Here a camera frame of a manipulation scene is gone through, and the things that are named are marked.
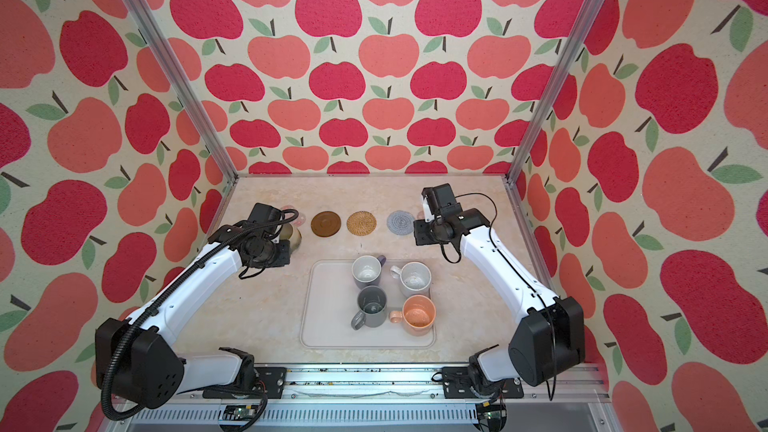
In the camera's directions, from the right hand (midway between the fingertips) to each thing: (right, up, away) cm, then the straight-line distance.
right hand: (430, 230), depth 83 cm
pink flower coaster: (0, +3, +25) cm, 25 cm away
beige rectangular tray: (-30, -22, +5) cm, 38 cm away
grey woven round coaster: (-7, +1, +24) cm, 25 cm away
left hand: (-40, -8, 0) cm, 41 cm away
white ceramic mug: (-4, -16, +8) cm, 18 cm away
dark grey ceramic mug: (-16, -21, +1) cm, 27 cm away
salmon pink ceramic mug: (-4, -24, -1) cm, 24 cm away
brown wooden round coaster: (-34, 0, +23) cm, 41 cm away
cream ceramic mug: (-39, -1, -1) cm, 39 cm away
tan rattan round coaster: (-21, 0, +24) cm, 32 cm away
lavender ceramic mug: (-19, -14, +10) cm, 25 cm away
